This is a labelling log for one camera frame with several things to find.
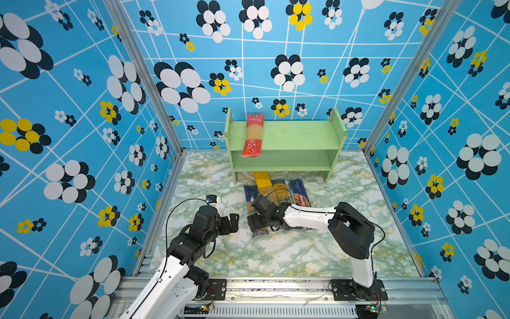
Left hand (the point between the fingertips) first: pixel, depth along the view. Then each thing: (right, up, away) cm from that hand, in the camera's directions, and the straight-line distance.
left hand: (230, 216), depth 78 cm
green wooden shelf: (+24, +28, +6) cm, 37 cm away
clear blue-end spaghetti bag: (+22, +8, +19) cm, 30 cm away
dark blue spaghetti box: (+32, +6, +19) cm, 37 cm away
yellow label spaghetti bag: (+14, +12, +24) cm, 30 cm away
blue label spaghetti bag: (+7, +7, +21) cm, 24 cm away
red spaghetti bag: (+9, +31, +4) cm, 32 cm away
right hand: (+10, -5, +14) cm, 18 cm away
